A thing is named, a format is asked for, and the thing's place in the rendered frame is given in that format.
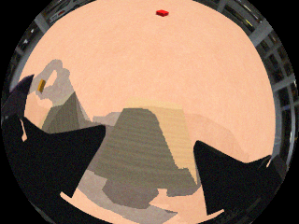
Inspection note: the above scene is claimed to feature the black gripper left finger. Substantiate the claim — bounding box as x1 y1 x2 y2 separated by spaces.
22 117 106 198

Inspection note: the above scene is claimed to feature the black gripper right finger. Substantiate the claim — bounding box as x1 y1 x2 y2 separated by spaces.
193 139 272 216

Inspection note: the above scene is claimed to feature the small red block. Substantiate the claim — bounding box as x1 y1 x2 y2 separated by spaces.
156 10 169 16

